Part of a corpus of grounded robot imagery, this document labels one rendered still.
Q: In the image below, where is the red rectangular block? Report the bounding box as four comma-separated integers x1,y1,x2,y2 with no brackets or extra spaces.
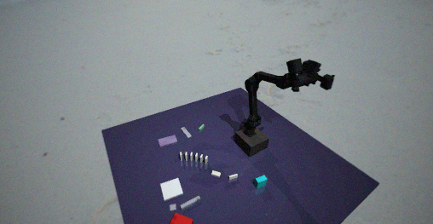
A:
170,213,193,224

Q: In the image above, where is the teal block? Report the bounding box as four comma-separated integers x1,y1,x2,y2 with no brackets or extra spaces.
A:
254,175,267,189

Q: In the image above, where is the white flat rectangular block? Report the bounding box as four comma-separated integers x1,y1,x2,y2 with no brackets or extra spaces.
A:
160,178,183,200

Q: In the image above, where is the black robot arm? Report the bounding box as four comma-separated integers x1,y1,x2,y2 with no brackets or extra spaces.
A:
243,58,320,137

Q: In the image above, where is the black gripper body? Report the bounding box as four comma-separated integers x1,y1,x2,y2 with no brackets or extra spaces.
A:
298,72,334,90

